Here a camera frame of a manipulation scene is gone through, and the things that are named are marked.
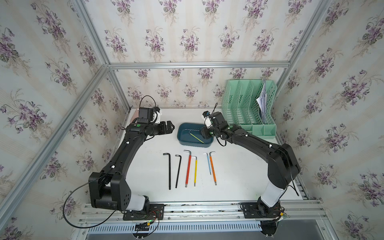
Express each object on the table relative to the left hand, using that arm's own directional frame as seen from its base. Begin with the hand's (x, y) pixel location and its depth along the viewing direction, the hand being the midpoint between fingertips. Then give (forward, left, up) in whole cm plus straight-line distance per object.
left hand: (168, 127), depth 82 cm
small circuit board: (-43, +10, -23) cm, 50 cm away
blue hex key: (-7, -23, -20) cm, 31 cm away
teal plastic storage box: (+9, -11, -21) cm, 26 cm away
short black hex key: (-16, -5, -21) cm, 27 cm away
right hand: (+2, -21, -6) cm, 21 cm away
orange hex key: (-15, -26, -20) cm, 36 cm away
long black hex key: (-18, 0, -20) cm, 27 cm away
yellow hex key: (-15, -16, -20) cm, 30 cm away
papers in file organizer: (+16, -56, +5) cm, 59 cm away
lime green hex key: (+10, -13, -20) cm, 26 cm away
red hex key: (-13, -12, -21) cm, 27 cm away
